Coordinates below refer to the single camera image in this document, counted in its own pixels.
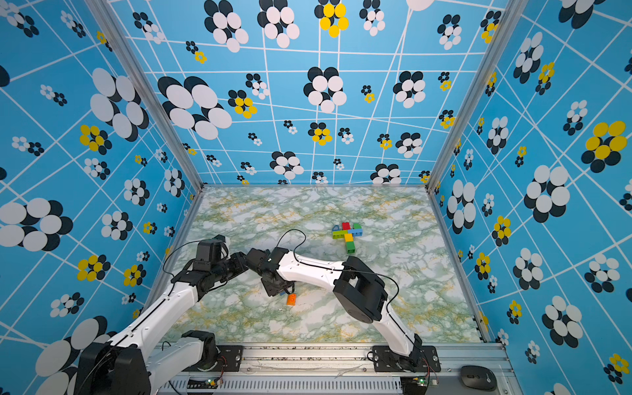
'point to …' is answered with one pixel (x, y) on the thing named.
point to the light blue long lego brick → (356, 232)
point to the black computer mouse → (478, 378)
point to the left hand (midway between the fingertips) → (251, 258)
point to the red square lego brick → (346, 226)
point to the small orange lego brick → (291, 299)
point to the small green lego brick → (357, 226)
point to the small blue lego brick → (336, 228)
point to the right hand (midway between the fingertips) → (280, 285)
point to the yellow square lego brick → (348, 238)
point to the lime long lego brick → (339, 234)
